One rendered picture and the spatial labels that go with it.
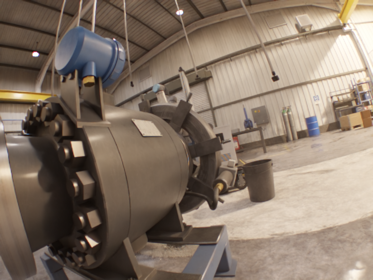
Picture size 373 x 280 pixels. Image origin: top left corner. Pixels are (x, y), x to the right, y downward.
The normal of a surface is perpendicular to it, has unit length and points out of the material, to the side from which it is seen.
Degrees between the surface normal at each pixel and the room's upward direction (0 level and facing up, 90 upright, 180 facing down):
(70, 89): 90
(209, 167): 90
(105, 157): 80
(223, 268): 90
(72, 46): 90
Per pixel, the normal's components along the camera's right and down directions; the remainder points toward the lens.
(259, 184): -0.43, 0.09
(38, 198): 0.94, -0.14
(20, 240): 0.92, 0.13
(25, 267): 0.82, 0.47
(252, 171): -0.67, 0.15
